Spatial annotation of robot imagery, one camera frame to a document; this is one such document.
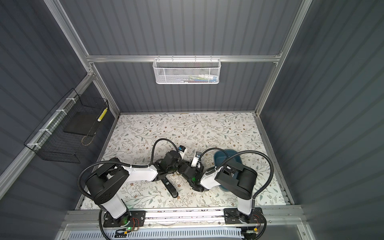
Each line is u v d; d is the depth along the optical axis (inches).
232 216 28.5
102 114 32.1
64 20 28.6
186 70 48.8
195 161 31.7
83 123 29.4
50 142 25.7
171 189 30.9
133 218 28.5
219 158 37.7
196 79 36.0
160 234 30.3
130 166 20.7
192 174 27.8
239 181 18.7
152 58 62.6
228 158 19.7
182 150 31.8
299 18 28.7
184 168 28.4
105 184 18.1
